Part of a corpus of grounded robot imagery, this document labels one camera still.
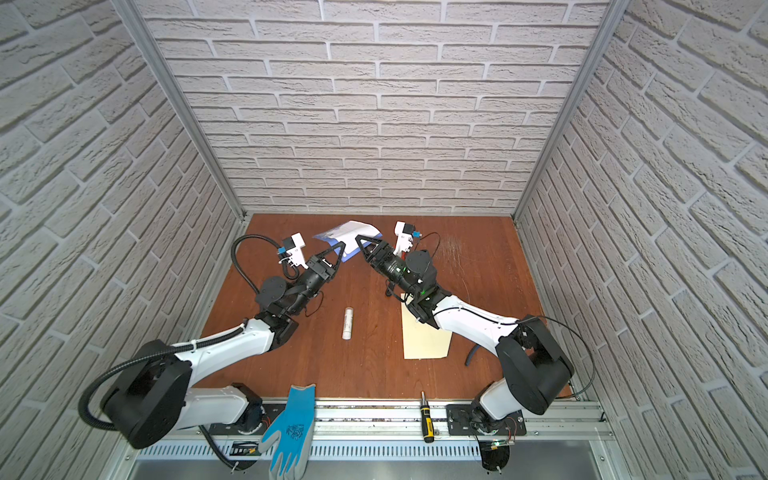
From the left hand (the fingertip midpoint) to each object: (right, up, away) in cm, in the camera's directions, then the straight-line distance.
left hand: (346, 243), depth 69 cm
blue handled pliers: (+34, -33, +16) cm, 50 cm away
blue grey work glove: (-13, -47, +1) cm, 49 cm away
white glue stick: (-3, -25, +19) cm, 32 cm away
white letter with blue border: (0, +2, +6) cm, 6 cm away
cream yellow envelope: (+20, -30, +18) cm, 40 cm away
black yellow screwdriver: (+20, -44, +3) cm, 49 cm away
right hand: (+2, +1, +2) cm, 3 cm away
